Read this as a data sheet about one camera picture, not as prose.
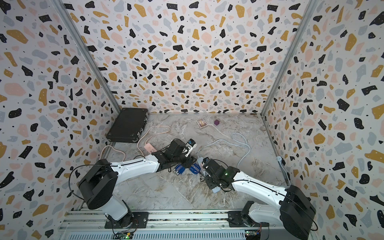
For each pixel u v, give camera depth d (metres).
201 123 1.14
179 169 0.89
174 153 0.67
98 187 0.44
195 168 0.89
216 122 1.17
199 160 0.92
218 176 0.62
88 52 0.86
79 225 0.73
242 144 1.03
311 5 0.71
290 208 0.40
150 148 0.97
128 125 1.07
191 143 0.77
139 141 1.03
